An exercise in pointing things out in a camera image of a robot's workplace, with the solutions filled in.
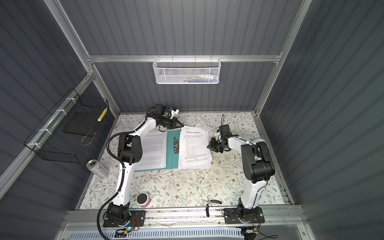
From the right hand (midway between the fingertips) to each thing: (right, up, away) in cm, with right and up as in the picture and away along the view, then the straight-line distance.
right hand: (209, 147), depth 97 cm
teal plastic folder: (-24, -8, -3) cm, 25 cm away
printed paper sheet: (-37, -2, +2) cm, 37 cm away
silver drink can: (-62, -8, -19) cm, 65 cm away
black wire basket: (-73, +10, -25) cm, 78 cm away
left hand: (-18, +15, +4) cm, 23 cm away
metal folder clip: (-23, +1, +2) cm, 23 cm away
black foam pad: (-70, +16, -18) cm, 74 cm away
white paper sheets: (-11, -3, +1) cm, 11 cm away
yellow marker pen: (-61, +20, -16) cm, 66 cm away
